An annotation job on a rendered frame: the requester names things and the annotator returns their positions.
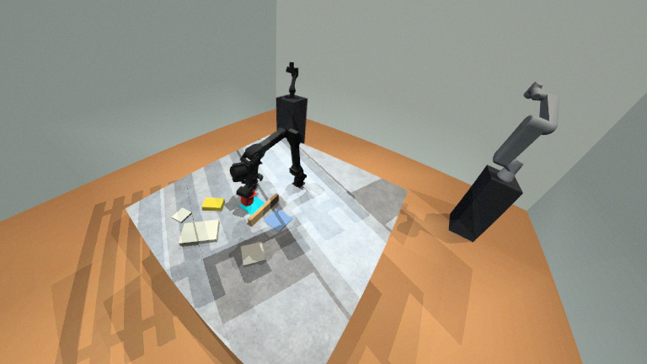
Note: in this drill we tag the yellow block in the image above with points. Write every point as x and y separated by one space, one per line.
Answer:
213 204

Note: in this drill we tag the dark red cup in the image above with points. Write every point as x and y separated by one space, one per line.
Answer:
248 201

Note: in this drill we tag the tan rectangular bar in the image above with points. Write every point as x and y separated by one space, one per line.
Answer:
263 210

